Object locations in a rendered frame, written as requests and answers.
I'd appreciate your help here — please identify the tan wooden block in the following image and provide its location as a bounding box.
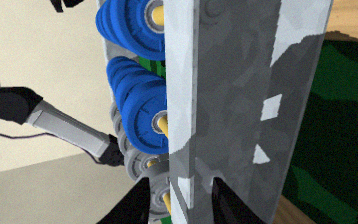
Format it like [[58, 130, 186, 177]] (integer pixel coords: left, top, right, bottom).
[[324, 0, 358, 42]]

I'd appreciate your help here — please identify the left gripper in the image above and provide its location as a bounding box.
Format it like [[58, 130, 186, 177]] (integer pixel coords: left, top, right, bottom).
[[50, 0, 84, 13]]

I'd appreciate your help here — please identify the blue wheel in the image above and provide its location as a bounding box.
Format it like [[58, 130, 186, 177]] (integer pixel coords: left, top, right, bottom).
[[122, 80, 169, 154], [116, 70, 165, 116], [108, 59, 142, 88], [112, 64, 147, 95], [106, 56, 127, 74]]

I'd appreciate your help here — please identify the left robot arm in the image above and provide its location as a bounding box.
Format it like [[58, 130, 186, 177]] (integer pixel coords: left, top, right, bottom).
[[0, 86, 124, 167]]

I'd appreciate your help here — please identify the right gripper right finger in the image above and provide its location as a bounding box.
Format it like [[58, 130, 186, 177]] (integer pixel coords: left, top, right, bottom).
[[212, 177, 266, 224]]

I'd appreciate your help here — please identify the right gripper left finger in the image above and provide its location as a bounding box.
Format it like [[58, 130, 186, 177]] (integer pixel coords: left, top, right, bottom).
[[96, 177, 151, 224]]

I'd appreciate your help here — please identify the brown wooden bar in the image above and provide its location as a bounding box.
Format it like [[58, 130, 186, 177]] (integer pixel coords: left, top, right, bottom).
[[272, 194, 316, 224]]

